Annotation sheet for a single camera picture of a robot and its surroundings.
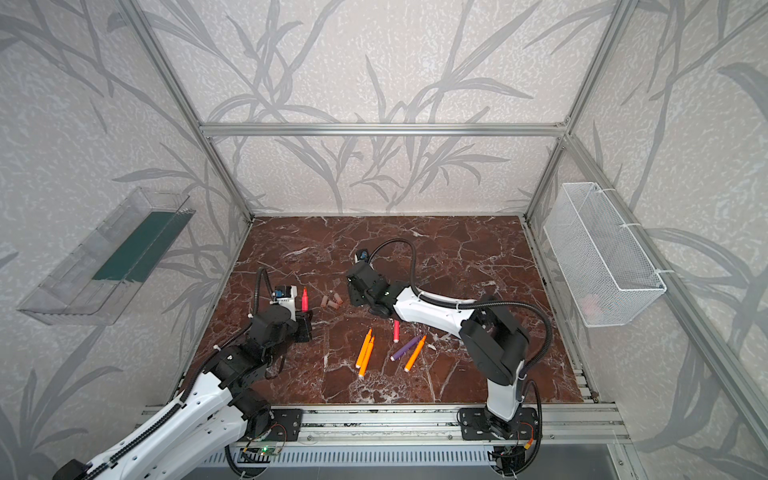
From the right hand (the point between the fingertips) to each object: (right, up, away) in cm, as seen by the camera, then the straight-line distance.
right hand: (359, 275), depth 88 cm
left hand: (-10, -7, -8) cm, 15 cm away
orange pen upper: (+2, -21, -2) cm, 21 cm away
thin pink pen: (-13, -6, -9) cm, 17 cm away
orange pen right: (+17, -22, -4) cm, 28 cm away
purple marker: (+14, -21, -2) cm, 25 cm away
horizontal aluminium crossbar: (+7, +48, +12) cm, 50 cm away
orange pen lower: (+3, -23, -4) cm, 23 cm away
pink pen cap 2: (-9, -10, +7) cm, 16 cm away
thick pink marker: (+11, -17, +1) cm, 20 cm away
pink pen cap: (-8, -8, +8) cm, 14 cm away
